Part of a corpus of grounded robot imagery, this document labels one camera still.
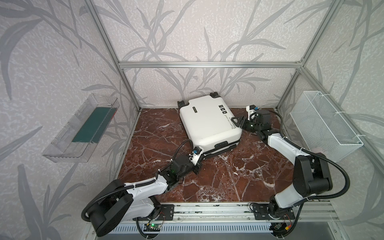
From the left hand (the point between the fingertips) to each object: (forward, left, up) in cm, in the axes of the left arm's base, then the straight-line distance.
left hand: (206, 153), depth 82 cm
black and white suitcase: (+17, -1, +6) cm, 18 cm away
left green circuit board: (-33, +26, -14) cm, 44 cm away
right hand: (+20, -17, +7) cm, 27 cm away
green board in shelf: (+2, +49, +23) cm, 54 cm away
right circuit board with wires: (-32, -38, -15) cm, 52 cm away
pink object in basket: (-2, -54, +11) cm, 55 cm away
